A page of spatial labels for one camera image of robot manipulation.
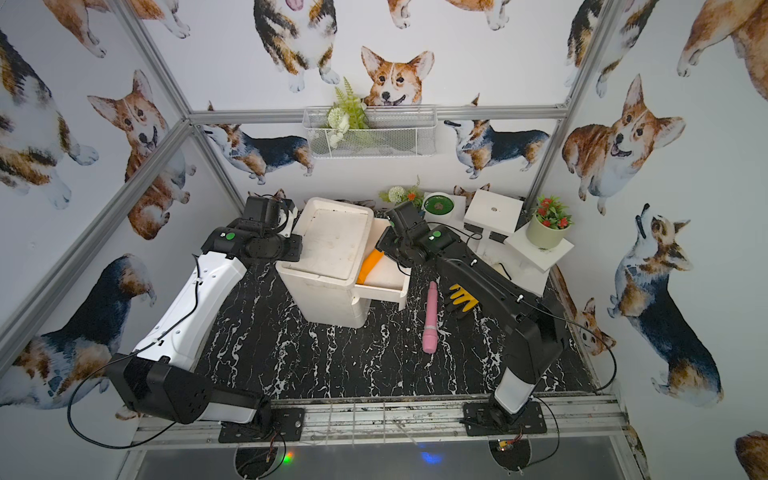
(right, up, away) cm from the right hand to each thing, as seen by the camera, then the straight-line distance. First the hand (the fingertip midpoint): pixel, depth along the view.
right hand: (374, 245), depth 78 cm
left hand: (-19, +1, +1) cm, 19 cm away
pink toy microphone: (+15, -27, +6) cm, 32 cm away
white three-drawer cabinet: (-12, -10, -6) cm, 17 cm away
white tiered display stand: (+33, +5, +9) cm, 35 cm away
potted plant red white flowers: (+5, +17, +28) cm, 33 cm away
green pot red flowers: (+48, +5, +5) cm, 48 cm away
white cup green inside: (+18, +12, +14) cm, 26 cm away
